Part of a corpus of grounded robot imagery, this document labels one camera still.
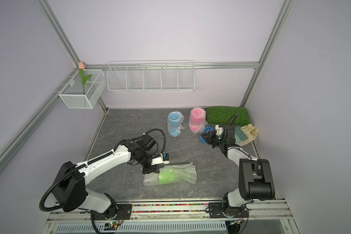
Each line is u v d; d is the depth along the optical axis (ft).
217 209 2.42
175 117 3.16
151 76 3.25
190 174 2.57
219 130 2.79
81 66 2.92
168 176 2.53
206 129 3.33
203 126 3.44
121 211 2.39
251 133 3.47
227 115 3.67
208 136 2.62
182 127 3.37
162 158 2.31
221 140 2.54
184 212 2.46
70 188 1.38
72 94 2.54
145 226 2.32
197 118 3.08
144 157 2.21
